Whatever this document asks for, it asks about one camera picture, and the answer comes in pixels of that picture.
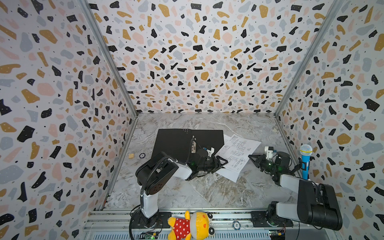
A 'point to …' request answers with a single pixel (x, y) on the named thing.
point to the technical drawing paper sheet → (236, 150)
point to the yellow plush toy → (195, 226)
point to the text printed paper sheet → (228, 174)
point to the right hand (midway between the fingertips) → (248, 153)
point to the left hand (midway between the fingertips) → (227, 163)
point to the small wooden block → (130, 156)
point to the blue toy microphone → (305, 151)
